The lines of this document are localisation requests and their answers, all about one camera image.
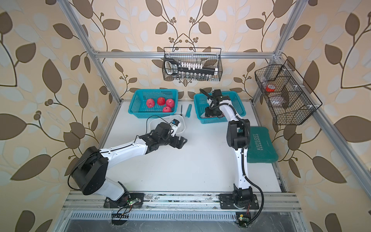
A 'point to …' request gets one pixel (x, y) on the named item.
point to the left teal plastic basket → (139, 109)
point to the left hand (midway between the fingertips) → (179, 135)
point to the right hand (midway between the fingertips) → (210, 114)
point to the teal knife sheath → (188, 113)
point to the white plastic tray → (155, 122)
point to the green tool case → (261, 149)
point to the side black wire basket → (289, 103)
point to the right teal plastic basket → (200, 104)
